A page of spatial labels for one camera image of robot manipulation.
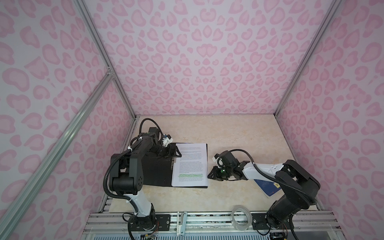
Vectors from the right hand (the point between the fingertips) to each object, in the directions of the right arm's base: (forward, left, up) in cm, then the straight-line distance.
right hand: (208, 176), depth 84 cm
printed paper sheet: (+6, +10, -3) cm, 12 cm away
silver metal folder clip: (+9, +22, -3) cm, 24 cm away
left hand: (+11, +20, +4) cm, 23 cm away
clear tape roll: (-23, -15, -4) cm, 28 cm away
